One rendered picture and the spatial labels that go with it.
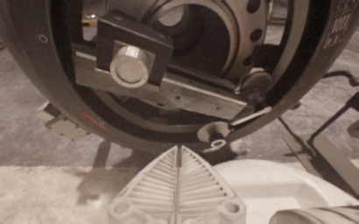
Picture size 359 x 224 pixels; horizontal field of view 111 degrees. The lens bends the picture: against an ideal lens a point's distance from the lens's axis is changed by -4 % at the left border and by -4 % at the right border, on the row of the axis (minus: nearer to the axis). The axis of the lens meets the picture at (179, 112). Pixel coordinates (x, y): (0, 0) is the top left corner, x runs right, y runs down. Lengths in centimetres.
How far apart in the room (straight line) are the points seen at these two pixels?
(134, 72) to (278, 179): 46
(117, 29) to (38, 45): 17
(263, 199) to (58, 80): 60
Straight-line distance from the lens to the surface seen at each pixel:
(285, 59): 48
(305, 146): 115
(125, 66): 17
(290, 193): 55
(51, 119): 54
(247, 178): 46
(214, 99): 33
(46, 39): 32
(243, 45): 46
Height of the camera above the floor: 76
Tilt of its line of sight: 45 degrees down
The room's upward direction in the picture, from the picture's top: 2 degrees counter-clockwise
